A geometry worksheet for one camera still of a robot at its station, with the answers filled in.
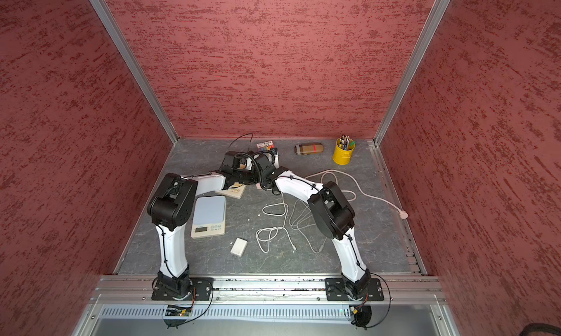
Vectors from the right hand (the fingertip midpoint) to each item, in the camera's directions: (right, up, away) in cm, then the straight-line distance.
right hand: (272, 174), depth 98 cm
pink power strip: (-7, -6, +1) cm, 9 cm away
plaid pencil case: (+18, +13, +16) cm, 28 cm away
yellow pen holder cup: (+34, +12, +3) cm, 36 cm away
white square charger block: (-12, -27, -16) cm, 33 cm away
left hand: (-2, -2, -1) cm, 3 cm away
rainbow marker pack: (-6, +14, +20) cm, 25 cm away
